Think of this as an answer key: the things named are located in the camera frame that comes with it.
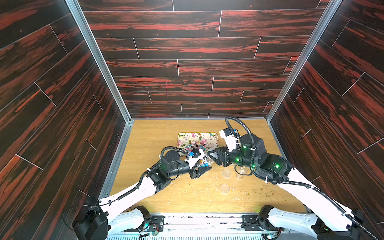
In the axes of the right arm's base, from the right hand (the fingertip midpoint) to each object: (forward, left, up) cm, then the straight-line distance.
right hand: (214, 148), depth 66 cm
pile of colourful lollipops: (+20, +12, -30) cm, 38 cm away
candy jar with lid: (-4, +3, -6) cm, 7 cm away
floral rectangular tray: (+27, +2, -30) cm, 40 cm away
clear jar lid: (-6, -9, -32) cm, 34 cm away
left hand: (-3, +2, -7) cm, 8 cm away
